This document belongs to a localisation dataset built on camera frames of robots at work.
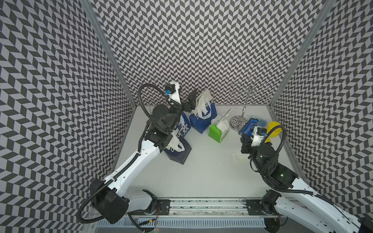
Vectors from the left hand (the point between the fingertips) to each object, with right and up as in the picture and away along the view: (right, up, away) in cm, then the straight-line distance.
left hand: (189, 89), depth 63 cm
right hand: (+28, -22, +10) cm, 37 cm away
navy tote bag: (-6, -30, +16) cm, 34 cm away
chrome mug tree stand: (+33, -16, +39) cm, 54 cm away
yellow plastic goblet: (+50, -22, +21) cm, 59 cm away
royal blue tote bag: (+5, -17, +35) cm, 39 cm away
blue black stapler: (+28, -18, +5) cm, 33 cm away
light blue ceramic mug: (+51, -16, +40) cm, 66 cm away
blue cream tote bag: (-4, -18, +33) cm, 38 cm away
